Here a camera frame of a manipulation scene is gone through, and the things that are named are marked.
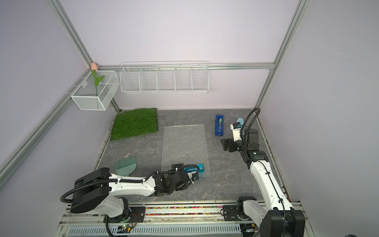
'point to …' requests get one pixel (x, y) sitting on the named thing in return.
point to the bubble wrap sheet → (185, 144)
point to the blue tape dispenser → (219, 126)
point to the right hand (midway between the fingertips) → (228, 137)
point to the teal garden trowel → (241, 120)
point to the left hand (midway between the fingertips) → (182, 171)
